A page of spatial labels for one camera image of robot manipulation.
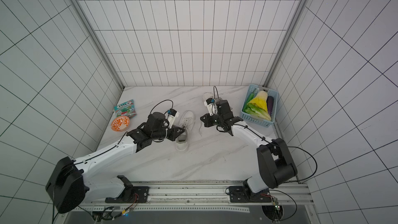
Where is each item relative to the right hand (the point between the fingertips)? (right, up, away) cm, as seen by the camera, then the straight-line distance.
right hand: (196, 118), depth 86 cm
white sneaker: (-6, -2, +5) cm, 8 cm away
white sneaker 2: (+8, +8, -8) cm, 14 cm away
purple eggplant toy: (+51, +10, +19) cm, 55 cm away
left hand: (-8, -7, -6) cm, 12 cm away
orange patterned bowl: (-49, -5, +12) cm, 51 cm away
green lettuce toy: (+37, +4, +11) cm, 39 cm away
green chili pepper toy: (+39, +12, +24) cm, 48 cm away
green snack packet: (-48, +4, +18) cm, 51 cm away
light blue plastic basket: (+53, +16, +23) cm, 60 cm away
